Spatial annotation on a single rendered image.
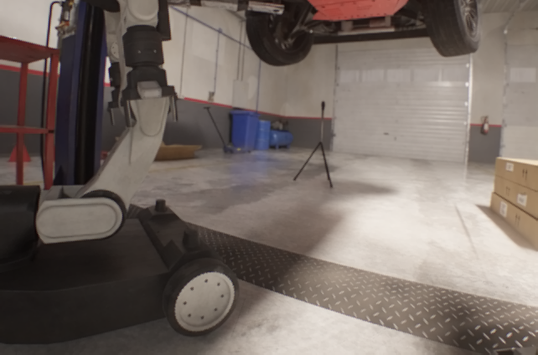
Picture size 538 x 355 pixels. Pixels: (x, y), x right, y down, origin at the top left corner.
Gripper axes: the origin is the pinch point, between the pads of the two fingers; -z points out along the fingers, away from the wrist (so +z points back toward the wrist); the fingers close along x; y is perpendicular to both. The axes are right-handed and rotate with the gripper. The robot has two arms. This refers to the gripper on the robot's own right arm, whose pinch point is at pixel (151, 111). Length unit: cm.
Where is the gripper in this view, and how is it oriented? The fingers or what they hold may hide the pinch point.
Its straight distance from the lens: 69.2
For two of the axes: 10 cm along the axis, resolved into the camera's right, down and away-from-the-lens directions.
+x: 8.2, -1.6, 5.5
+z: -1.0, -9.9, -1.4
